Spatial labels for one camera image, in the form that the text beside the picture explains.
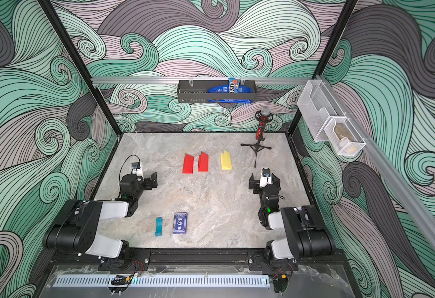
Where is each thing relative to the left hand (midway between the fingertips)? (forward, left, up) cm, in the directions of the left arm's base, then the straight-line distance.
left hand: (147, 171), depth 93 cm
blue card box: (-25, -19, -6) cm, 32 cm away
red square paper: (+8, -20, -4) cm, 22 cm away
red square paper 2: (+10, -28, -7) cm, 30 cm away
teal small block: (-25, -9, -8) cm, 28 cm away
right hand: (-3, -60, +2) cm, 60 cm away
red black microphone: (+25, -60, +15) cm, 67 cm away
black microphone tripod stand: (+18, -59, -2) cm, 61 cm away
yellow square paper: (+11, -41, -6) cm, 43 cm away
